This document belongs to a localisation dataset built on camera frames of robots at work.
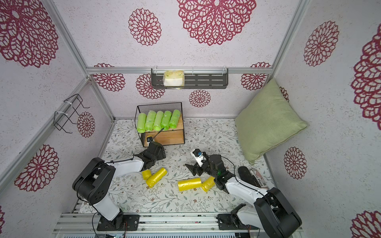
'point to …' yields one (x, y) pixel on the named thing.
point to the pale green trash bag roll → (157, 125)
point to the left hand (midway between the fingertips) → (158, 151)
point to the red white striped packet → (260, 178)
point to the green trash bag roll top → (150, 120)
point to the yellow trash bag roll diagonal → (156, 176)
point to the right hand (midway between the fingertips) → (190, 157)
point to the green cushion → (268, 120)
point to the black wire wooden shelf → (172, 136)
